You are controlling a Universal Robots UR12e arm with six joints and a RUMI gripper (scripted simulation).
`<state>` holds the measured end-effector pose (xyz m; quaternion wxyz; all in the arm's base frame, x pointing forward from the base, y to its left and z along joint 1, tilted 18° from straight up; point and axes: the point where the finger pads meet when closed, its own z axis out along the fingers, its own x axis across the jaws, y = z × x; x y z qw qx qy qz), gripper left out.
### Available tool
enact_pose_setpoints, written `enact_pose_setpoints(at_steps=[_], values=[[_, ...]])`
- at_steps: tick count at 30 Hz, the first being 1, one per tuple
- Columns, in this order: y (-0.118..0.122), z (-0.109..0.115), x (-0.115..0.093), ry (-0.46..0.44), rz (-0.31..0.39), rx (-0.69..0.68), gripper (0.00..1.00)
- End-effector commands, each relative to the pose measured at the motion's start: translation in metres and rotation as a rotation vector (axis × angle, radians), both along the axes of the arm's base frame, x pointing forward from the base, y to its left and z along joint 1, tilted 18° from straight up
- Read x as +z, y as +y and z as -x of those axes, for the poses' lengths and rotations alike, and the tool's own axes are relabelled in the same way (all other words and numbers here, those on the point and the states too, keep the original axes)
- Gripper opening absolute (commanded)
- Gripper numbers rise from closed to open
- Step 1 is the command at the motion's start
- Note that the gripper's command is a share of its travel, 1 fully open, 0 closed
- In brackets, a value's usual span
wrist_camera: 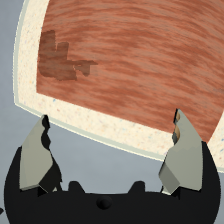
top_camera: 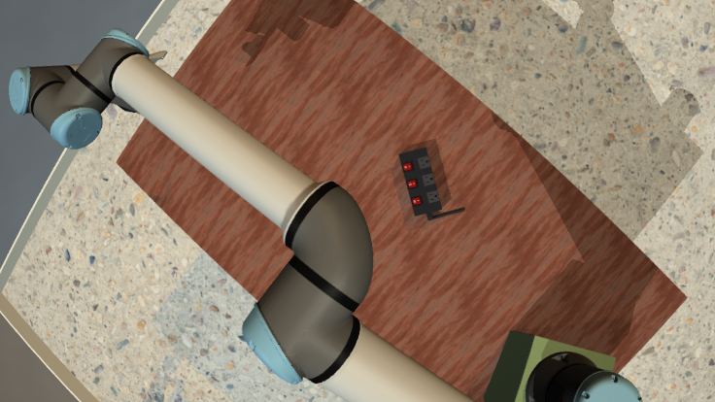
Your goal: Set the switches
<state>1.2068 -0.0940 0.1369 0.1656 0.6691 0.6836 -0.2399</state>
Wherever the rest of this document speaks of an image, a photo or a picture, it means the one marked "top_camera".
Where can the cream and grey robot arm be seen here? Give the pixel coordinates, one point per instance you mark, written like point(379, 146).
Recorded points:
point(303, 325)

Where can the dark grey power strip body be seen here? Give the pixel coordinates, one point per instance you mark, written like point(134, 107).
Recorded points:
point(421, 183)

